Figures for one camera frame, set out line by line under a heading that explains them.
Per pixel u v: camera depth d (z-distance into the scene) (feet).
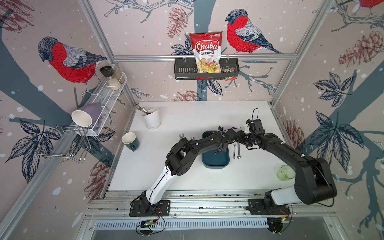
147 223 2.30
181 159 1.80
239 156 3.02
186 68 3.11
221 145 2.25
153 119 3.23
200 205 2.48
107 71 2.55
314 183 1.40
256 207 2.39
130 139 3.04
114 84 2.73
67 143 1.91
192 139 2.63
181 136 3.34
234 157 2.99
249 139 2.49
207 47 2.63
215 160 2.90
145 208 2.08
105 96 2.75
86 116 2.00
